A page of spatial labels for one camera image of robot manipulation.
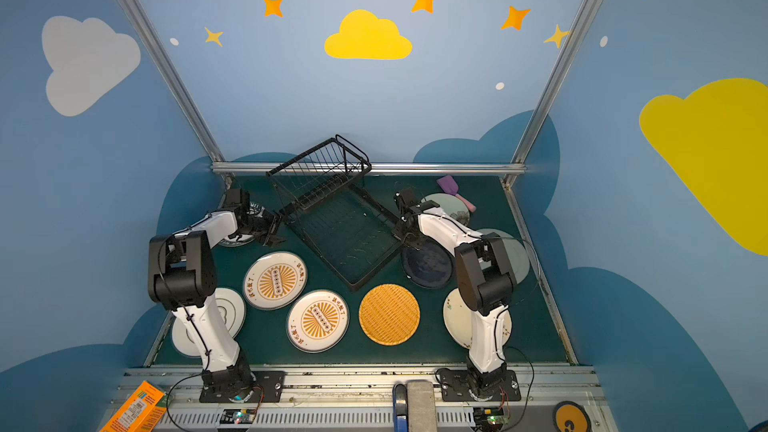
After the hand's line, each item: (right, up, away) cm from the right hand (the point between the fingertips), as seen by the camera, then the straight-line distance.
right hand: (401, 236), depth 97 cm
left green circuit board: (-41, -41, -26) cm, 63 cm away
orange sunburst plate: (-40, -14, -4) cm, 43 cm away
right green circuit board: (+20, -42, -26) cm, 53 cm away
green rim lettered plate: (-47, 0, -15) cm, 49 cm away
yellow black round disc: (+40, -42, -25) cm, 63 cm away
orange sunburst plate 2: (-25, -23, -12) cm, 36 cm away
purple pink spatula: (+20, +19, +22) cm, 35 cm away
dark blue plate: (+10, -10, +1) cm, 14 cm away
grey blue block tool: (+2, -38, -27) cm, 47 cm away
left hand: (-36, +4, +1) cm, 36 cm away
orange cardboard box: (-61, -37, -30) cm, 78 cm away
